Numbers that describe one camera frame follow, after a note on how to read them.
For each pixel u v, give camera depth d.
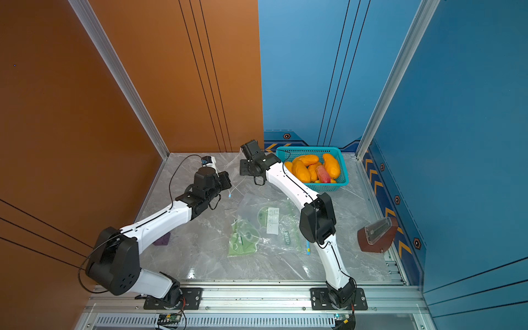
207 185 0.66
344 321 0.70
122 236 0.46
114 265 0.43
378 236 0.77
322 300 0.72
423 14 0.70
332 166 1.02
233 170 0.94
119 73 0.85
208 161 0.75
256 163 0.66
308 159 1.06
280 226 0.90
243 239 0.83
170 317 0.71
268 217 0.94
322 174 0.99
